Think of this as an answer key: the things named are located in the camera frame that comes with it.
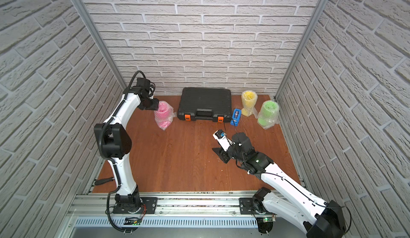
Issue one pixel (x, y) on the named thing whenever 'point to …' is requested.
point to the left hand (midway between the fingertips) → (155, 103)
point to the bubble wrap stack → (172, 115)
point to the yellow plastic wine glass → (249, 98)
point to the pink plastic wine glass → (163, 111)
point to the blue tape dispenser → (236, 116)
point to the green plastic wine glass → (269, 115)
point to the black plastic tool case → (205, 104)
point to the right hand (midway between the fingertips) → (219, 145)
